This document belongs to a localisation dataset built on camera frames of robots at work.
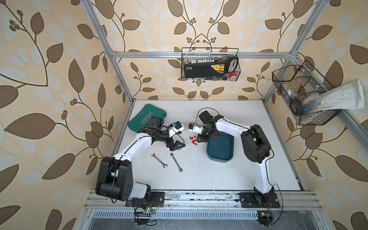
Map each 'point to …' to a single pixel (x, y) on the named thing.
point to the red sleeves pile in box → (214, 136)
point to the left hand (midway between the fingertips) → (181, 137)
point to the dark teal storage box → (220, 147)
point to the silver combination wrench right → (180, 169)
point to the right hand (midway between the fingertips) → (200, 137)
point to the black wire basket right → (301, 93)
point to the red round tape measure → (233, 76)
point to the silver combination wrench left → (159, 160)
